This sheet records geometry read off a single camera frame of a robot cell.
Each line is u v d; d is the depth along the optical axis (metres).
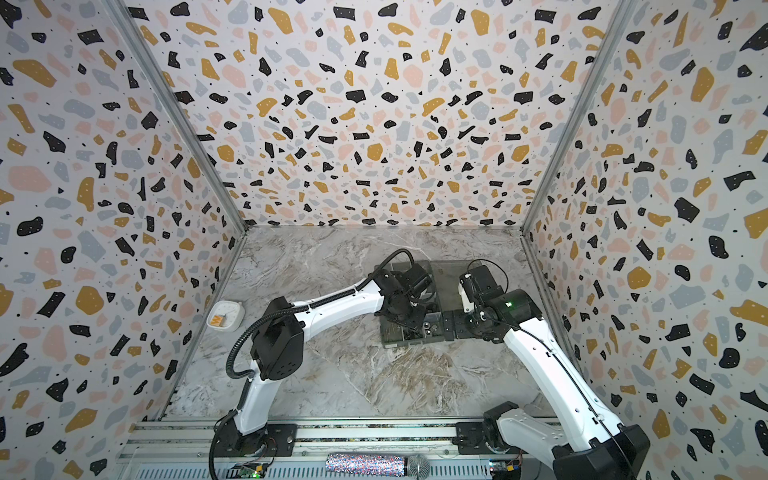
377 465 0.68
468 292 0.59
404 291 0.65
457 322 0.66
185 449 0.73
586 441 0.38
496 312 0.49
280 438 0.74
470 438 0.74
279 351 0.50
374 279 0.63
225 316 0.92
